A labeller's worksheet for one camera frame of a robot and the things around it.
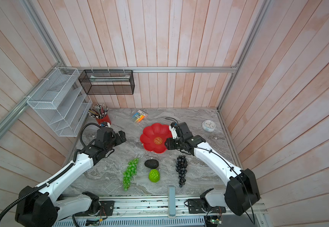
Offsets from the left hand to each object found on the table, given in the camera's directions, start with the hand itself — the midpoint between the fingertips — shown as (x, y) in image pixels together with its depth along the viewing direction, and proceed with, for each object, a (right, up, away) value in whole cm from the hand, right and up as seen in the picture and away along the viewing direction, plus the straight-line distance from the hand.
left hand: (119, 137), depth 84 cm
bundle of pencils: (-19, +17, +14) cm, 30 cm away
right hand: (+30, -3, -1) cm, 30 cm away
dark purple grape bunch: (+38, -18, +1) cm, 42 cm away
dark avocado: (+20, -16, +1) cm, 26 cm away
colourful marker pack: (+8, +14, +30) cm, 34 cm away
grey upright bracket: (+31, -34, -9) cm, 47 cm away
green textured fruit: (+22, -21, -6) cm, 31 cm away
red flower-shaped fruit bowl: (+20, -2, +17) cm, 27 cm away
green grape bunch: (+7, -20, -2) cm, 22 cm away
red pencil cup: (-16, +12, +19) cm, 28 cm away
